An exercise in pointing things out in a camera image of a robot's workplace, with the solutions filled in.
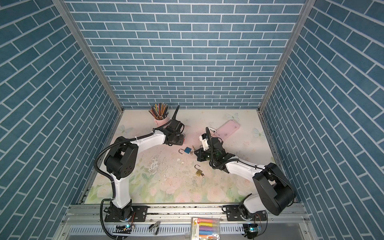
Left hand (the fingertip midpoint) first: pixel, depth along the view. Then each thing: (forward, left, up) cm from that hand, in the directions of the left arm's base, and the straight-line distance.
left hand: (181, 140), depth 98 cm
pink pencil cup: (+12, +16, +3) cm, 20 cm away
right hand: (-12, -8, +6) cm, 16 cm away
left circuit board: (-47, +26, -6) cm, 54 cm away
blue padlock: (-6, -4, -3) cm, 8 cm away
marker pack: (-48, -14, -2) cm, 50 cm away
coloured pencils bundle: (+19, +16, +8) cm, 26 cm away
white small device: (+11, -22, -4) cm, 25 cm away
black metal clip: (-46, +9, -3) cm, 48 cm away
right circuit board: (-49, -36, -3) cm, 61 cm away
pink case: (+9, -32, 0) cm, 33 cm away
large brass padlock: (-21, -12, -4) cm, 24 cm away
